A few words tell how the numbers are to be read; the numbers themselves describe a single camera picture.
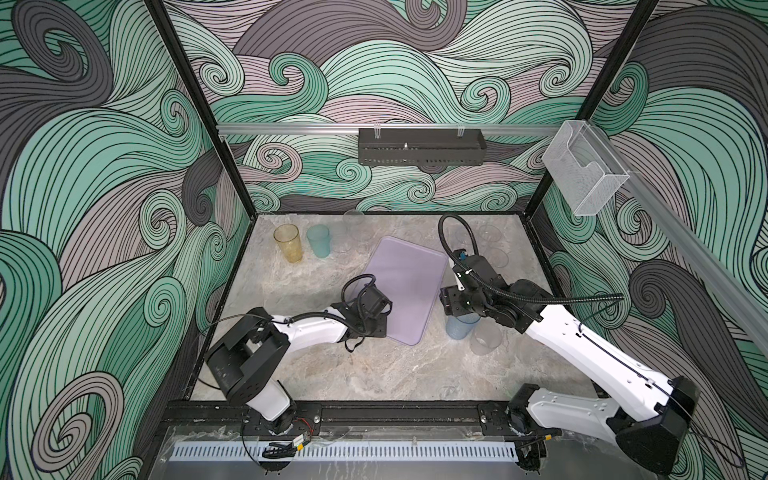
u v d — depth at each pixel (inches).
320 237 40.3
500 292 19.6
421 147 37.4
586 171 30.6
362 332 25.2
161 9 27.9
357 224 44.5
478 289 21.5
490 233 43.5
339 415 29.3
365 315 26.8
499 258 40.1
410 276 43.2
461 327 31.4
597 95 33.6
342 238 41.6
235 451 27.5
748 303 20.1
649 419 15.1
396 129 36.4
